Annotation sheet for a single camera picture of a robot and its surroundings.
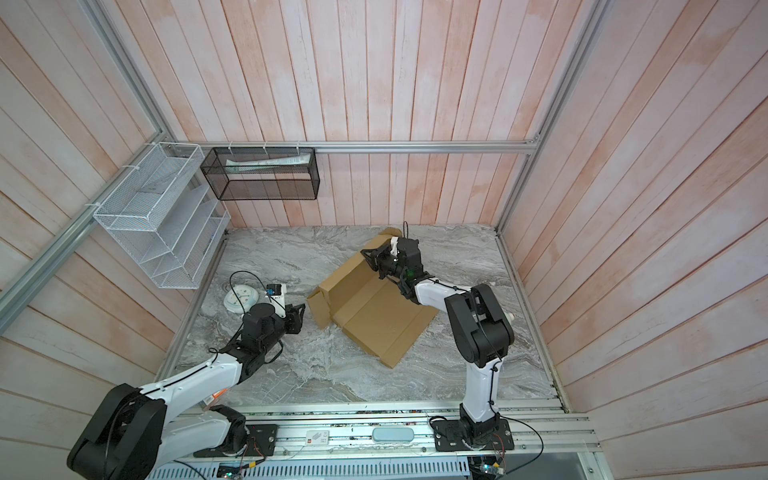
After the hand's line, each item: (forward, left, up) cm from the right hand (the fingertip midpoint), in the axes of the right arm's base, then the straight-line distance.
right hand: (358, 250), depth 90 cm
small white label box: (-48, +8, -16) cm, 51 cm away
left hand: (-16, +17, -9) cm, 25 cm away
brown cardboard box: (-10, -4, -20) cm, 23 cm away
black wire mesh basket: (+29, +36, +8) cm, 47 cm away
